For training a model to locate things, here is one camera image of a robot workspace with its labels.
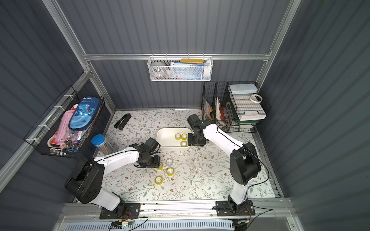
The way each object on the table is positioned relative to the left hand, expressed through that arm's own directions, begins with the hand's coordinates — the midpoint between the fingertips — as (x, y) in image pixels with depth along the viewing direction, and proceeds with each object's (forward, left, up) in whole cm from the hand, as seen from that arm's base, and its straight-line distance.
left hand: (155, 164), depth 89 cm
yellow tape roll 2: (+20, -18, -1) cm, 26 cm away
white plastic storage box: (+20, -10, -1) cm, 23 cm away
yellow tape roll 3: (+15, -17, -1) cm, 23 cm away
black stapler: (+33, +30, +1) cm, 45 cm away
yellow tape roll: (+21, -13, 0) cm, 25 cm away
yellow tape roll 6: (-9, -3, -1) cm, 9 cm away
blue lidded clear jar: (+6, +29, +18) cm, 35 cm away
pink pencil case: (+4, +39, +30) cm, 49 cm away
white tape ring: (+37, -67, +19) cm, 79 cm away
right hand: (+10, -24, +10) cm, 28 cm away
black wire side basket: (-1, +43, +34) cm, 55 cm away
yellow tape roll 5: (-4, -10, -1) cm, 10 cm away
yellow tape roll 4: (-2, -4, -1) cm, 4 cm away
